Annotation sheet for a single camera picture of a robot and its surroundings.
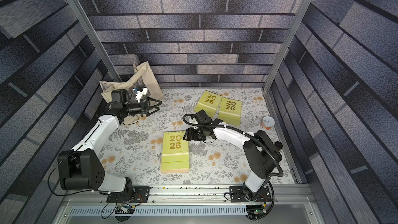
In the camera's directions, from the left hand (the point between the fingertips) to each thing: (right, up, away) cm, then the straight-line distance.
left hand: (160, 105), depth 77 cm
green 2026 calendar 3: (+41, -5, +30) cm, 51 cm away
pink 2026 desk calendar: (+5, -35, +4) cm, 36 cm away
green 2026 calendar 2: (+26, +1, +33) cm, 43 cm away
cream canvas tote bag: (-17, +18, +21) cm, 32 cm away
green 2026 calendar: (+7, -27, +7) cm, 28 cm away
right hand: (+13, -18, +9) cm, 24 cm away
